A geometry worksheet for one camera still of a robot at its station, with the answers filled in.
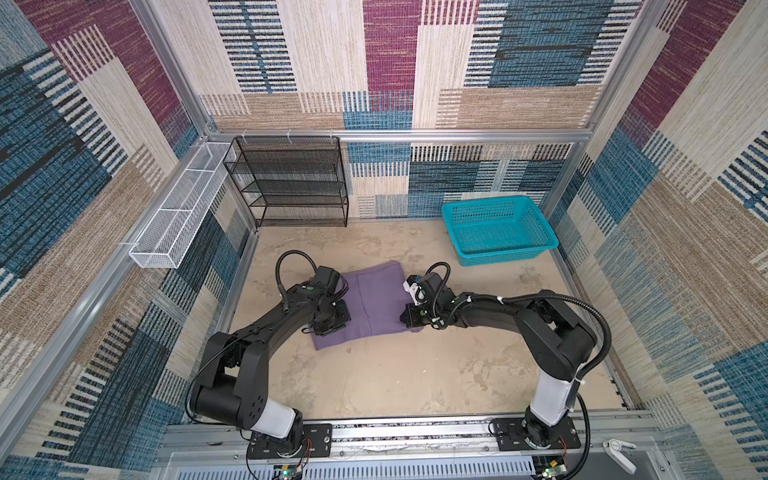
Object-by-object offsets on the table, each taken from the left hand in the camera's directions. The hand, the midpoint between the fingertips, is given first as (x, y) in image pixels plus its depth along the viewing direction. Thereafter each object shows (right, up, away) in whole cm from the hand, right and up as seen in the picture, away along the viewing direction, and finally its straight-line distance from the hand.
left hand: (346, 322), depth 89 cm
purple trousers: (+9, +7, +4) cm, 12 cm away
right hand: (+18, 0, +4) cm, 18 cm away
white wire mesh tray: (-39, +24, -18) cm, 50 cm away
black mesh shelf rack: (-23, +46, +22) cm, 56 cm away
